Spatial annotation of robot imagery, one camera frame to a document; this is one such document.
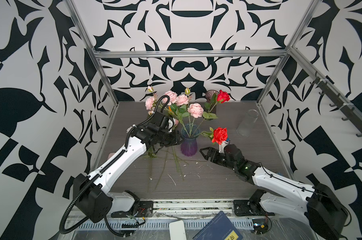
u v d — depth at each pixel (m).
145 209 0.73
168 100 0.65
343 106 0.59
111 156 0.46
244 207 0.74
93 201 0.38
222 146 0.66
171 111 0.72
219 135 0.64
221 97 0.65
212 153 0.72
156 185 0.82
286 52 0.91
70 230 0.39
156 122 0.58
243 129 1.05
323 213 0.40
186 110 0.73
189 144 0.85
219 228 0.69
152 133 0.54
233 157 0.63
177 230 0.65
